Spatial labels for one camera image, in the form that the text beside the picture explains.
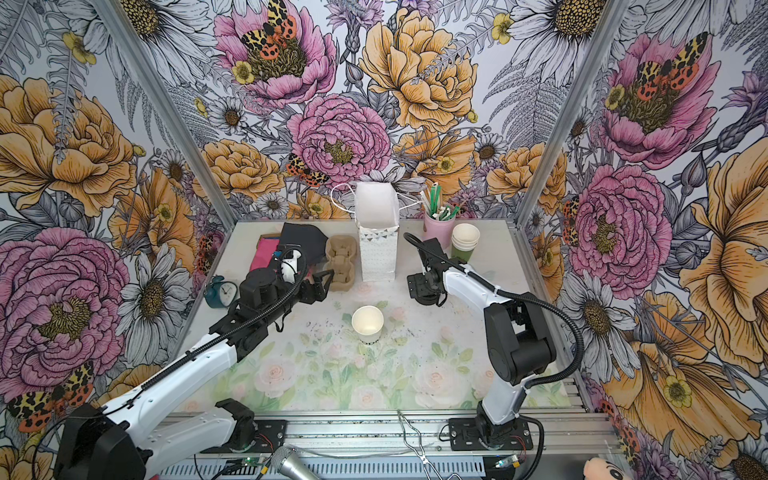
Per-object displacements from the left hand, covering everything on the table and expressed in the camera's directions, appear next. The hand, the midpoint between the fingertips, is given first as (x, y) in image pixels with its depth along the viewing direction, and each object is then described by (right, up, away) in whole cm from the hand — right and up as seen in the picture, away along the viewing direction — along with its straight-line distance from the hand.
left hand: (321, 278), depth 80 cm
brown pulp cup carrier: (0, +8, +29) cm, 30 cm away
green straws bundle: (+32, +24, +26) cm, 48 cm away
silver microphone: (-5, -40, -12) cm, 42 cm away
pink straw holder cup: (+36, +14, +28) cm, 48 cm away
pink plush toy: (+62, -39, -15) cm, 75 cm away
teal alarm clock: (-35, -6, +14) cm, 38 cm away
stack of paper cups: (+42, +11, +19) cm, 48 cm away
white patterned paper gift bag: (+13, +21, +28) cm, 37 cm away
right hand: (+30, -6, +14) cm, 34 cm away
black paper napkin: (-12, +12, +33) cm, 37 cm away
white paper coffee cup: (+12, -14, +10) cm, 20 cm away
